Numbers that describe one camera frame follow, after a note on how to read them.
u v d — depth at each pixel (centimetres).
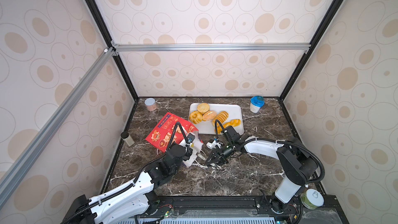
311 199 72
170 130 83
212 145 81
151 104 109
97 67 76
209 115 103
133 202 57
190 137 65
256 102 105
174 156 55
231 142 72
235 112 110
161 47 184
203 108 109
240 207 75
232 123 102
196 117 102
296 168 46
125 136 87
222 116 104
